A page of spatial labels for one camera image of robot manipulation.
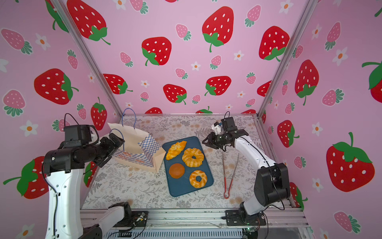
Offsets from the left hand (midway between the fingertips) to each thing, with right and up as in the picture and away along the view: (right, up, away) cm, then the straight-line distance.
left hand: (119, 144), depth 66 cm
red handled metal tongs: (+52, -31, +15) cm, 62 cm away
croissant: (+21, -6, +30) cm, 37 cm away
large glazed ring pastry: (+29, -11, +27) cm, 41 cm away
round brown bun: (+23, -18, +22) cm, 36 cm away
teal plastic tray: (+28, -17, +24) cm, 41 cm away
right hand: (+42, 0, +18) cm, 46 cm away
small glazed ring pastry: (+33, -23, +18) cm, 44 cm away
